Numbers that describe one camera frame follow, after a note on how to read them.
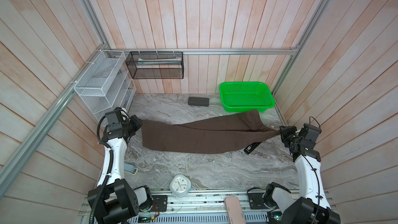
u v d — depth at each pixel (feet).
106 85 2.34
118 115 2.05
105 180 1.32
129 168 2.56
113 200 1.42
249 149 2.89
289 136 2.17
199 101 3.75
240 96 3.88
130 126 2.25
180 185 2.50
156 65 3.40
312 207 1.29
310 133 1.91
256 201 2.41
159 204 2.39
